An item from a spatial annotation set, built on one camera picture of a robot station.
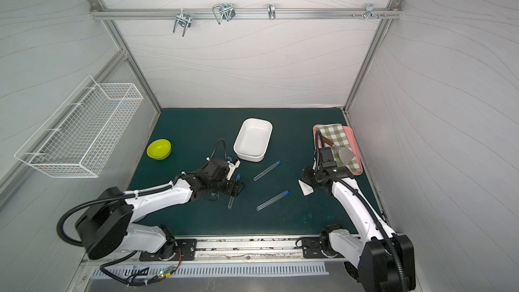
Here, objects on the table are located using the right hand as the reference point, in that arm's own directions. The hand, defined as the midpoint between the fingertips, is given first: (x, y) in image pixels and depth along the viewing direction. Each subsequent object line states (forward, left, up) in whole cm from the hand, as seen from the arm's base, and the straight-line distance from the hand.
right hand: (304, 176), depth 84 cm
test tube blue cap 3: (-10, +17, -7) cm, 21 cm away
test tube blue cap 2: (+11, +11, -8) cm, 17 cm away
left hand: (-3, +28, -3) cm, 28 cm away
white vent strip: (-36, +66, -8) cm, 75 cm away
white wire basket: (+3, +78, +24) cm, 82 cm away
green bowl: (+14, +71, -5) cm, 73 cm away
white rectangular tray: (+22, +25, -7) cm, 34 cm away
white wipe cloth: (-3, -1, -5) cm, 6 cm away
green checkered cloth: (+29, -20, -8) cm, 37 cm away
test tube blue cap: (-10, +29, 0) cm, 31 cm away
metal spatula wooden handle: (+17, -23, -9) cm, 31 cm away
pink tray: (+29, -28, -9) cm, 41 cm away
